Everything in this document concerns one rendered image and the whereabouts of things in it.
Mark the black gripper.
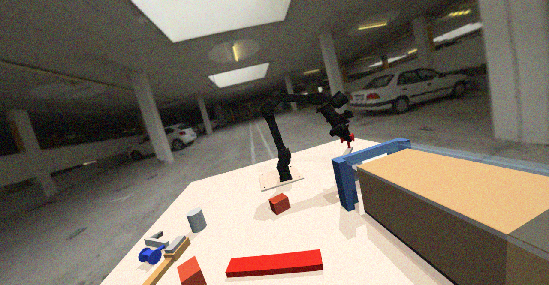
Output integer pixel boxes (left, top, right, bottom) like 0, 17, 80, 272
326, 111, 352, 142

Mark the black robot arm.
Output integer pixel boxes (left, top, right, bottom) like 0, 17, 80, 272
260, 91, 354, 182

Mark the grey cylinder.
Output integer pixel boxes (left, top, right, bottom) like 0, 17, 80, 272
186, 207, 207, 233

